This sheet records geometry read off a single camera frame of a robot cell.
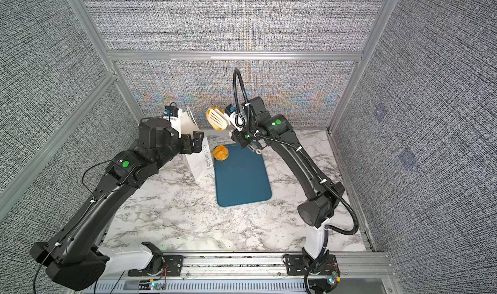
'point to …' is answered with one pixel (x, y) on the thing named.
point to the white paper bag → (200, 164)
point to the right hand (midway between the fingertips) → (237, 133)
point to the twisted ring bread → (211, 122)
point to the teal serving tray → (242, 177)
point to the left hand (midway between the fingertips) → (193, 132)
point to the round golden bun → (220, 153)
